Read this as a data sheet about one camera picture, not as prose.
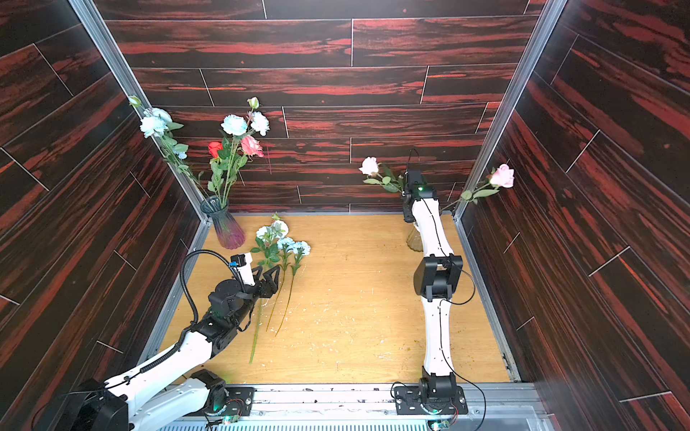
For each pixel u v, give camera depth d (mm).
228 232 1105
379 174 878
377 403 750
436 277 628
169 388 508
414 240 1019
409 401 732
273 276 761
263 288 719
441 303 639
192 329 588
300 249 1046
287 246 1050
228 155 854
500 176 705
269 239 1079
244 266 700
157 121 804
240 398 736
